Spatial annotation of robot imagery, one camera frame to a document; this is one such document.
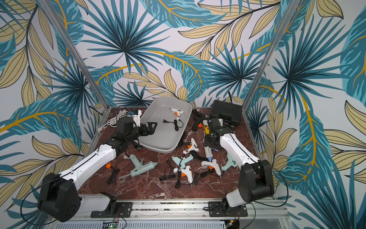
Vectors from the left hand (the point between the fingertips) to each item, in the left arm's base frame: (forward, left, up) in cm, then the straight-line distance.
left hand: (150, 125), depth 82 cm
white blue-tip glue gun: (-8, -35, -17) cm, 40 cm away
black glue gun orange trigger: (+19, -30, -19) cm, 40 cm away
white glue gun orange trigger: (-19, -21, -20) cm, 35 cm away
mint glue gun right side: (-14, -49, -19) cm, 54 cm away
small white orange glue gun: (+27, -14, -19) cm, 36 cm away
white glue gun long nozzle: (-15, -37, -19) cm, 44 cm away
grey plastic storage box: (+25, -9, -20) cm, 33 cm away
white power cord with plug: (+17, +34, -19) cm, 43 cm away
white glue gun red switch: (-3, -26, -19) cm, 32 cm away
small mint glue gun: (-14, -18, -19) cm, 30 cm away
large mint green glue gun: (-18, +6, -17) cm, 26 cm away
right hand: (-4, -36, -11) cm, 38 cm away
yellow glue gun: (+11, -36, -19) cm, 42 cm away
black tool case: (+26, -55, -16) cm, 63 cm away
